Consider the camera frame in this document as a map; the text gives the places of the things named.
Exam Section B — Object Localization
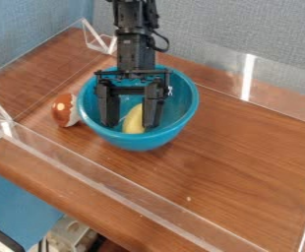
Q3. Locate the clear acrylic back barrier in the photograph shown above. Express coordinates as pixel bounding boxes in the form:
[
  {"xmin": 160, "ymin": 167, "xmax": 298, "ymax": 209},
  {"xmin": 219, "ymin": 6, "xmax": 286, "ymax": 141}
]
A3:
[{"xmin": 80, "ymin": 13, "xmax": 305, "ymax": 127}]

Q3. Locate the white power strip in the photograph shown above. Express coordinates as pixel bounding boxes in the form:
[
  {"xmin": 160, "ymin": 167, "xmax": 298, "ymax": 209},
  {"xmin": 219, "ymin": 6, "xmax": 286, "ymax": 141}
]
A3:
[{"xmin": 37, "ymin": 216, "xmax": 99, "ymax": 252}]

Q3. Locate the blue plastic bowl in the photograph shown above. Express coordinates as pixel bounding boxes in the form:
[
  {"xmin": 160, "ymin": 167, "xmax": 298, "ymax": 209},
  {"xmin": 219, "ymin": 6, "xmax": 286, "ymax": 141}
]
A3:
[{"xmin": 76, "ymin": 65, "xmax": 199, "ymax": 152}]

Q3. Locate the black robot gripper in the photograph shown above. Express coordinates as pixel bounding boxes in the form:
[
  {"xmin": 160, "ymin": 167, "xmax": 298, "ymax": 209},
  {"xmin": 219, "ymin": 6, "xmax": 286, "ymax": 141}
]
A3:
[{"xmin": 95, "ymin": 29, "xmax": 170, "ymax": 128}]

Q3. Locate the clear acrylic barrier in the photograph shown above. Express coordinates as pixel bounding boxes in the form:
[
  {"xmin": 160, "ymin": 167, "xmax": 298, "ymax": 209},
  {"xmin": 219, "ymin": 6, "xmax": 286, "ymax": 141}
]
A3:
[
  {"xmin": 0, "ymin": 121, "xmax": 266, "ymax": 252},
  {"xmin": 80, "ymin": 13, "xmax": 305, "ymax": 127}
]

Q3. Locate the yellow toy banana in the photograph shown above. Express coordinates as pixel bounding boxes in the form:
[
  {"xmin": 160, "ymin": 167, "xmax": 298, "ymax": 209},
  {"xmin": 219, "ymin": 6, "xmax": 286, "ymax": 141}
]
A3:
[{"xmin": 122, "ymin": 104, "xmax": 144, "ymax": 134}]

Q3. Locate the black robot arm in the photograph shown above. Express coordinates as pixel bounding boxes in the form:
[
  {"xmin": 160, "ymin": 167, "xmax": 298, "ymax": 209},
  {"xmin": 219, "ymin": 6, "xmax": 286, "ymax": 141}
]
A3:
[{"xmin": 95, "ymin": 0, "xmax": 171, "ymax": 128}]

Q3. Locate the clear acrylic front barrier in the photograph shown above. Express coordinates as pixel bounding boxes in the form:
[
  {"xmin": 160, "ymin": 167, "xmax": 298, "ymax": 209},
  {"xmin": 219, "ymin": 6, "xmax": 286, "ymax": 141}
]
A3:
[{"xmin": 0, "ymin": 121, "xmax": 266, "ymax": 252}]

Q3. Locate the clear acrylic corner bracket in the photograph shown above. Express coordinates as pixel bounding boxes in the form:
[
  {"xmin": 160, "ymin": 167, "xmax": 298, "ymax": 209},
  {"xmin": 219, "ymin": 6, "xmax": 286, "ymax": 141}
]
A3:
[{"xmin": 81, "ymin": 19, "xmax": 116, "ymax": 55}]

